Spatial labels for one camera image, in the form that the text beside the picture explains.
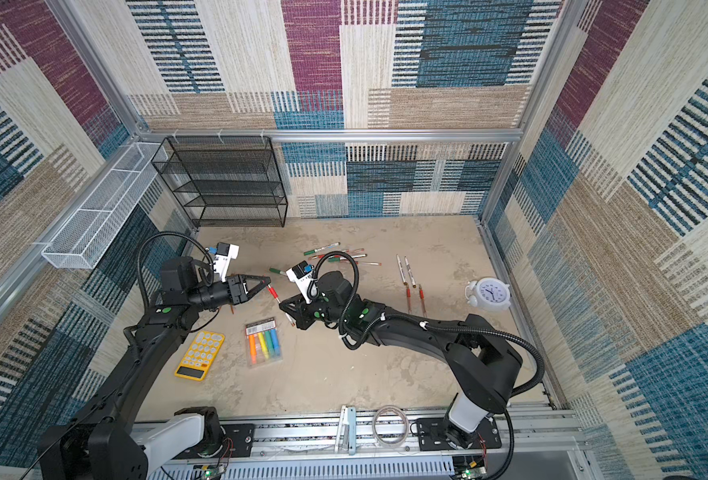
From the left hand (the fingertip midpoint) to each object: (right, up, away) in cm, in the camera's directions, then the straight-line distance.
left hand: (267, 278), depth 75 cm
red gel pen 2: (+43, -8, +24) cm, 50 cm away
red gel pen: (+2, -4, 0) cm, 4 cm away
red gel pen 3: (+10, +5, +37) cm, 39 cm away
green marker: (-6, 0, +31) cm, 31 cm away
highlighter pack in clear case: (-5, -20, +14) cm, 25 cm away
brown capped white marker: (+40, -1, +30) cm, 50 cm away
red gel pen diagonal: (+39, -8, +25) cm, 47 cm away
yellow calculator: (-22, -23, +11) cm, 34 cm away
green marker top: (+5, +6, +37) cm, 38 cm away
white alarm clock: (+64, -7, +22) cm, 68 cm away
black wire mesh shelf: (-25, +32, +34) cm, 53 cm away
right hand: (+4, -8, +1) cm, 9 cm away
